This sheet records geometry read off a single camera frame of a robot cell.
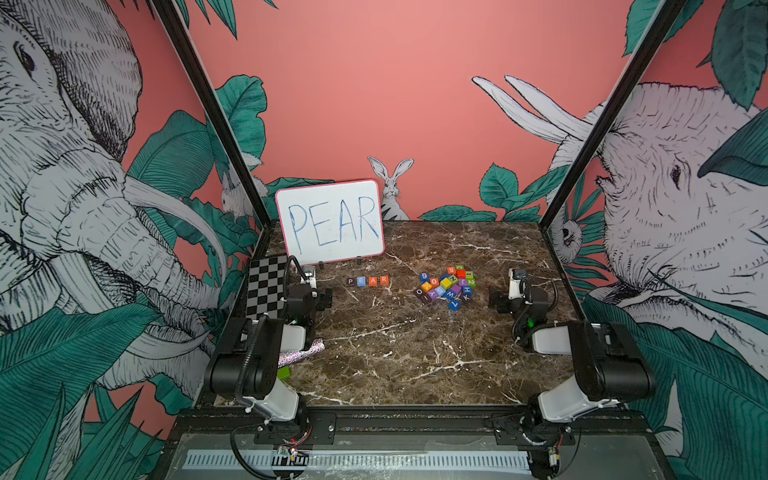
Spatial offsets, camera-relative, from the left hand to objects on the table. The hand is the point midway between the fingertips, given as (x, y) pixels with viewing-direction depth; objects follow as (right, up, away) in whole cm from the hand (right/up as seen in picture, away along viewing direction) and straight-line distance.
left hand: (311, 279), depth 95 cm
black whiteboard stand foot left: (+1, +4, +10) cm, 11 cm away
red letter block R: (+24, -1, +8) cm, 25 cm away
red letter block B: (+51, +1, +10) cm, 52 cm away
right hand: (+62, 0, 0) cm, 62 cm away
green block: (-4, -25, -13) cm, 28 cm away
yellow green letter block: (+45, -2, +6) cm, 45 cm away
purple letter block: (+39, -5, +4) cm, 40 cm away
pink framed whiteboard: (+5, +19, +7) cm, 21 cm away
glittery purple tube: (-4, -21, -12) cm, 24 cm away
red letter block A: (+20, -1, +7) cm, 21 cm away
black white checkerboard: (-15, -5, +1) cm, 16 cm away
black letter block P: (+12, -1, +7) cm, 14 cm away
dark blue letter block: (+47, -9, +2) cm, 48 cm away
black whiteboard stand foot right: (+14, +6, +13) cm, 20 cm away
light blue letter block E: (+16, -1, +6) cm, 17 cm away
